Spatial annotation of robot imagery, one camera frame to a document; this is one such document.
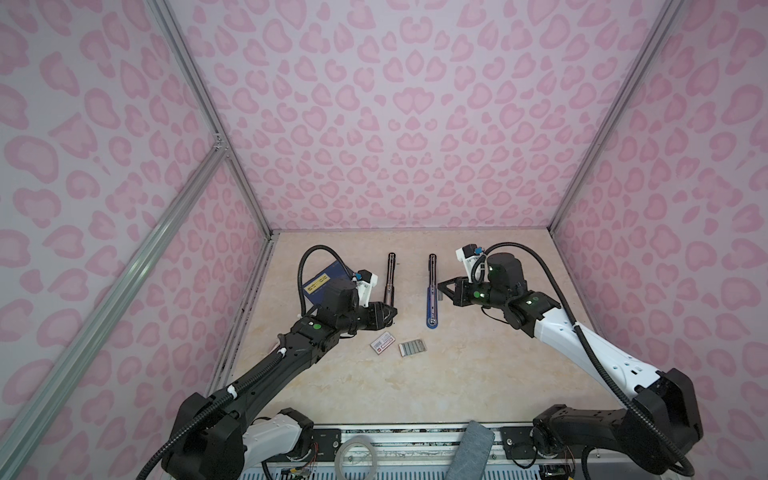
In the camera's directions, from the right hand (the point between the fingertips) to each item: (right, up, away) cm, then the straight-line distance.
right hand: (441, 284), depth 77 cm
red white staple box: (-16, -19, +13) cm, 28 cm away
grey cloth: (+6, -39, -8) cm, 41 cm away
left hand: (-12, -6, +1) cm, 13 cm away
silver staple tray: (-7, -20, +13) cm, 25 cm away
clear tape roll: (-22, -39, -1) cm, 45 cm away
